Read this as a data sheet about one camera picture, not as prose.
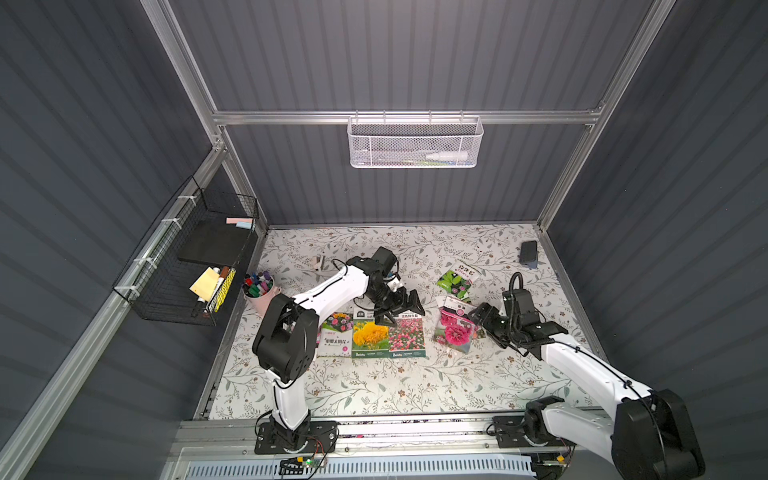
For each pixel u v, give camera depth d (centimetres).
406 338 91
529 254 108
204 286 68
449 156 87
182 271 72
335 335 91
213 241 77
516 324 66
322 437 73
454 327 92
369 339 89
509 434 74
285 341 49
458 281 103
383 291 75
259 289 88
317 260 108
